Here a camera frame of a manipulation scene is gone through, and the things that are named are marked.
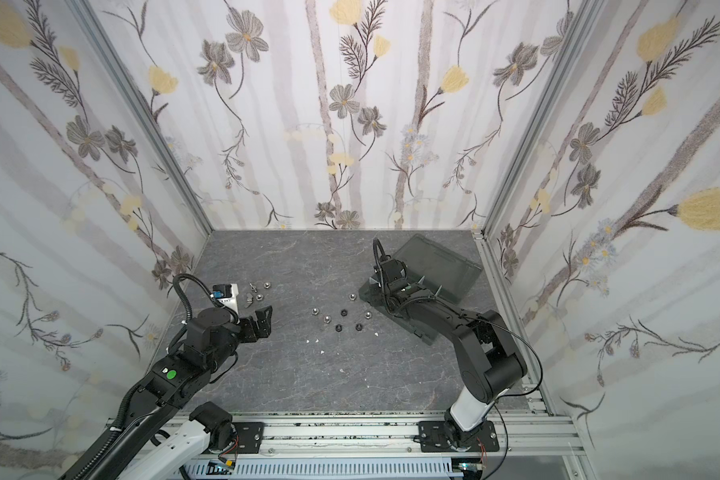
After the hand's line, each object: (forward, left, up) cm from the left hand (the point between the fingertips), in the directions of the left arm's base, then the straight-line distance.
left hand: (253, 303), depth 74 cm
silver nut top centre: (+14, -25, -21) cm, 36 cm away
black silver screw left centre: (+8, -13, -20) cm, 25 cm away
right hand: (+12, -32, -10) cm, 35 cm away
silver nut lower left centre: (+6, -17, -21) cm, 28 cm away
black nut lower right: (+2, -27, -20) cm, 34 cm away
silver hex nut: (+7, -31, -20) cm, 37 cm away
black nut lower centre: (+3, -21, -21) cm, 29 cm away
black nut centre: (+9, -23, -22) cm, 33 cm away
